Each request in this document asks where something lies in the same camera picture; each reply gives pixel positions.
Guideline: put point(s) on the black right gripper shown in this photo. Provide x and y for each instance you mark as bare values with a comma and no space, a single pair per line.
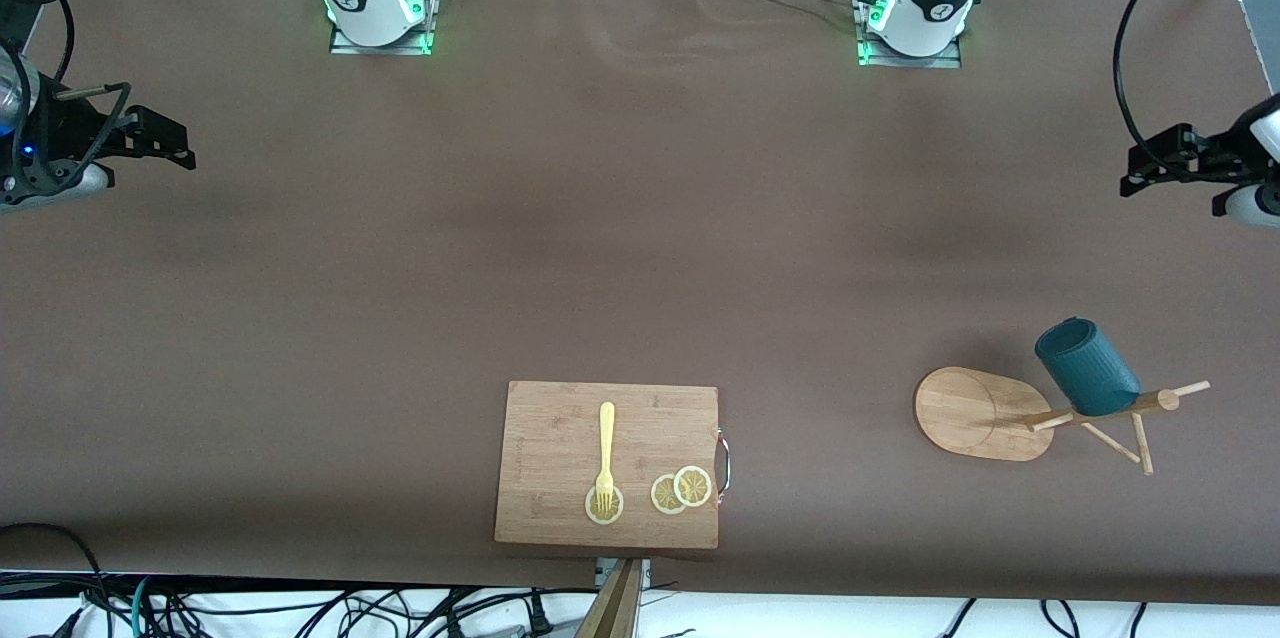
62,133

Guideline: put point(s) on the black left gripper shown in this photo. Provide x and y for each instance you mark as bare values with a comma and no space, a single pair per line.
1213,156

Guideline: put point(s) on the teal ribbed cup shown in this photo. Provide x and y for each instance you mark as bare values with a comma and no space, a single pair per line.
1090,368

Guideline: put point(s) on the wooden cup rack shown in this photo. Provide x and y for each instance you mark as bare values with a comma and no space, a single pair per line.
970,413

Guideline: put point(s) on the brown table cover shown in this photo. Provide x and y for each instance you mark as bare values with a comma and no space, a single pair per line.
300,418

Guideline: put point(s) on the bamboo cutting board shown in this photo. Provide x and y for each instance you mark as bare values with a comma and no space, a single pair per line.
560,448

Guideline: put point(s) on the yellow plastic fork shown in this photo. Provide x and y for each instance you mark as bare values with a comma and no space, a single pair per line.
606,438

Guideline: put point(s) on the lemon slice under fork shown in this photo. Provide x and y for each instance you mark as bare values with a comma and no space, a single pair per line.
592,510

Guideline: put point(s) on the black power plug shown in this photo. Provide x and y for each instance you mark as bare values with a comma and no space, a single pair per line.
540,615

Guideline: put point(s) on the brown wooden pole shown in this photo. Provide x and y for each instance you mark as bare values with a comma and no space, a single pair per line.
612,613

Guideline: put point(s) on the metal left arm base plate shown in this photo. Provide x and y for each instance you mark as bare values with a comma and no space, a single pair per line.
950,60

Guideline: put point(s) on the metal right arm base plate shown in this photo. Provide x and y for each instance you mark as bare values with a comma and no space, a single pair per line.
432,8

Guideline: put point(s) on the silver metal bracket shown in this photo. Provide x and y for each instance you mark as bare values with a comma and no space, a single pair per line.
603,570

